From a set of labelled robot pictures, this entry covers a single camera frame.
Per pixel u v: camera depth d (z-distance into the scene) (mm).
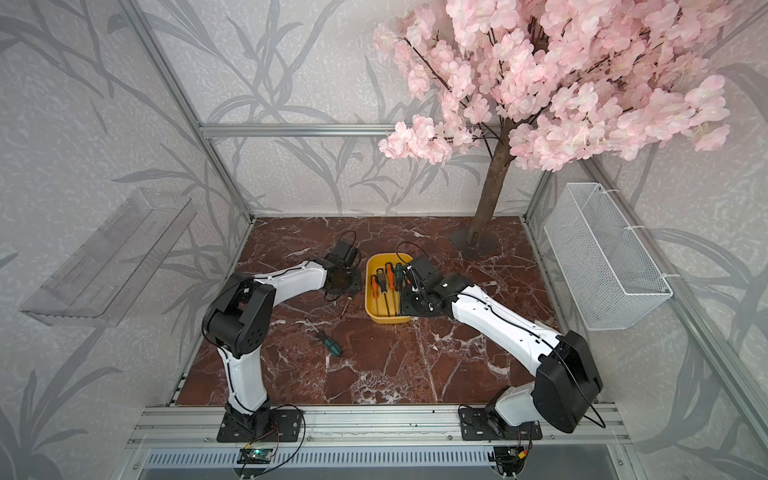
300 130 1815
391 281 990
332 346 845
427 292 608
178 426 770
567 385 405
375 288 983
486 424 654
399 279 990
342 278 839
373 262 1010
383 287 989
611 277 594
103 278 664
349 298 963
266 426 685
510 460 717
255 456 706
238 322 511
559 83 559
